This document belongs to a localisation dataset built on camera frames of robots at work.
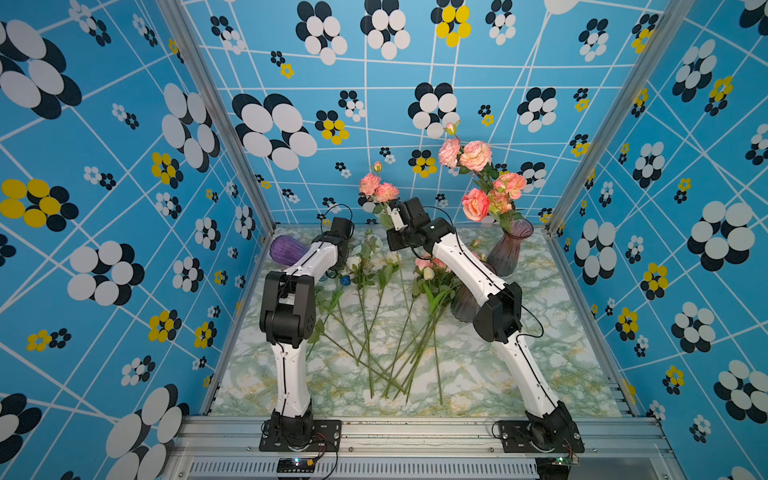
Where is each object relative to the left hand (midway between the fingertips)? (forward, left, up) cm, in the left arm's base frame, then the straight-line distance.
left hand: (323, 255), depth 101 cm
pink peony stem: (+5, -21, +22) cm, 31 cm away
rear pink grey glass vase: (-1, -61, +2) cm, 61 cm away
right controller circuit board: (-58, -61, -6) cm, 85 cm away
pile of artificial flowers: (-21, -18, -8) cm, 28 cm away
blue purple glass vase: (+6, +15, -5) cm, 17 cm away
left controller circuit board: (-58, 0, -11) cm, 59 cm away
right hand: (+2, -24, +8) cm, 25 cm away
